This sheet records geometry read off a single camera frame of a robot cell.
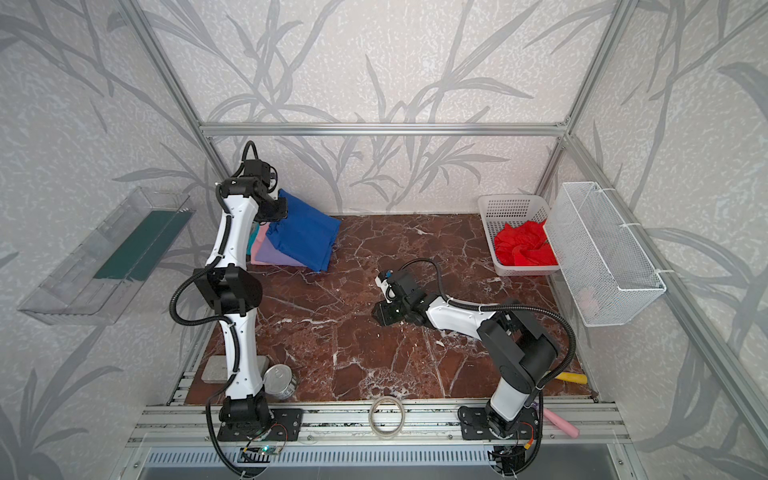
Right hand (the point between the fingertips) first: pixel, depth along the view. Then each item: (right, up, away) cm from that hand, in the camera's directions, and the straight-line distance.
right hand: (378, 302), depth 89 cm
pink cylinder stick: (+47, -26, -17) cm, 56 cm away
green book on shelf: (-49, +16, -26) cm, 58 cm away
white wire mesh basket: (+50, +11, -28) cm, 59 cm away
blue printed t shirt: (-25, +21, +11) cm, 35 cm away
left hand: (-31, +31, +5) cm, 44 cm away
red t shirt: (+51, +17, +16) cm, 56 cm away
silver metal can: (-24, -17, -14) cm, 33 cm away
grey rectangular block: (-43, -16, -9) cm, 47 cm away
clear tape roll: (+1, -28, -17) cm, 33 cm away
